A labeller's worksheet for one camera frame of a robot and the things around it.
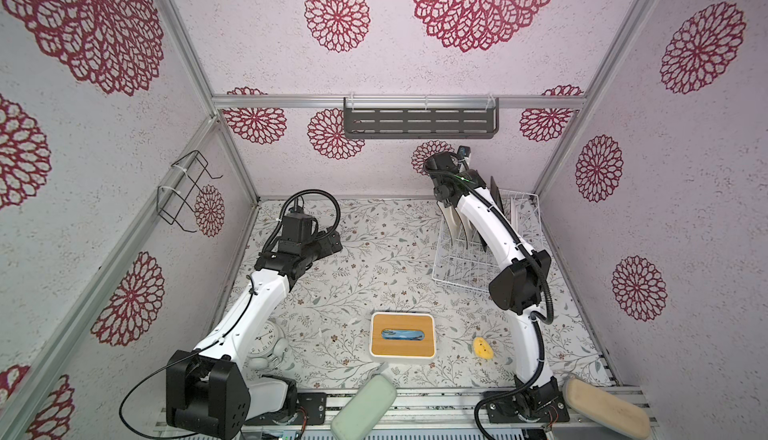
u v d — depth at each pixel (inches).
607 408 28.6
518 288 21.9
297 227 23.9
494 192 38.5
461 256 40.3
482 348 32.0
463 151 30.7
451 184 25.3
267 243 24.3
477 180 25.5
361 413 28.2
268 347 31.3
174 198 29.3
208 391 15.3
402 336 33.0
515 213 38.3
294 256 23.2
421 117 38.1
